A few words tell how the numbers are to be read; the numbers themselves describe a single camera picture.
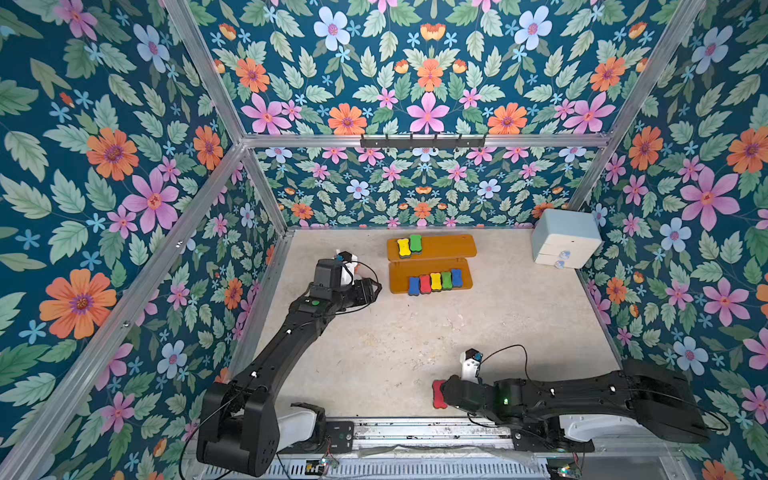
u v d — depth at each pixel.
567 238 0.99
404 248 0.93
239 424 0.41
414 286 0.99
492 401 0.61
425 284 1.01
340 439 0.73
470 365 0.74
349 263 0.76
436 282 1.01
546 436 0.69
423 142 0.93
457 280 1.03
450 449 0.72
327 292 0.64
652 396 0.41
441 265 1.08
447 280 1.02
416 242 0.96
